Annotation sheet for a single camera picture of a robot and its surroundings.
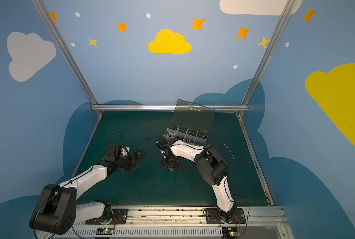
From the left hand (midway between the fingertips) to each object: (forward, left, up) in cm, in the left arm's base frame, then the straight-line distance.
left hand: (146, 157), depth 86 cm
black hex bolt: (-2, -22, -8) cm, 24 cm away
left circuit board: (-35, +16, -9) cm, 39 cm away
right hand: (0, -14, -9) cm, 17 cm away
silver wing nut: (+22, -12, -6) cm, 26 cm away
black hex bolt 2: (+1, -27, -8) cm, 29 cm away
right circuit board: (-34, -45, -8) cm, 57 cm away
